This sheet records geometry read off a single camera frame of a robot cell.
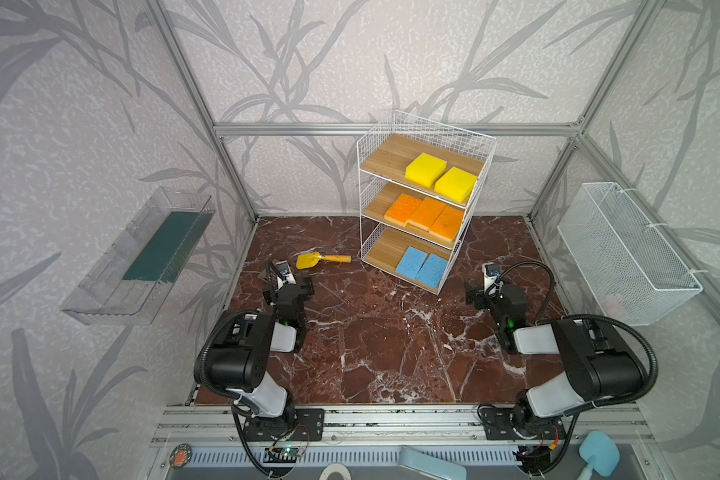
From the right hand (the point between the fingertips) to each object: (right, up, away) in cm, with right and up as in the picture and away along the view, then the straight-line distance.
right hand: (482, 270), depth 94 cm
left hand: (-61, +2, -2) cm, 61 cm away
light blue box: (-22, -40, -29) cm, 54 cm away
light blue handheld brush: (+19, -41, -25) cm, 51 cm away
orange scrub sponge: (-19, +17, -9) cm, 27 cm away
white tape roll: (-43, -43, -26) cm, 66 cm away
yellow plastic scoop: (-58, +3, +11) cm, 59 cm away
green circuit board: (-57, -43, -22) cm, 75 cm away
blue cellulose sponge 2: (-15, -1, +8) cm, 17 cm away
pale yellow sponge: (-26, +19, -7) cm, 33 cm away
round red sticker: (-80, -41, -25) cm, 93 cm away
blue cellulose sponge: (-22, +2, +11) cm, 24 cm away
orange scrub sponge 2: (-14, +14, -12) cm, 23 cm away
